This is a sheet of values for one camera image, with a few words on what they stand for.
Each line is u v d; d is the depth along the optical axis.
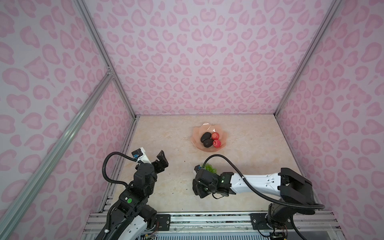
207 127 1.07
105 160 0.46
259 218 0.75
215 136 1.01
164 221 0.73
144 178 0.50
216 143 0.98
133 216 0.48
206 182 0.62
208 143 0.98
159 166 0.63
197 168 0.74
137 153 0.59
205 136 1.04
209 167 0.86
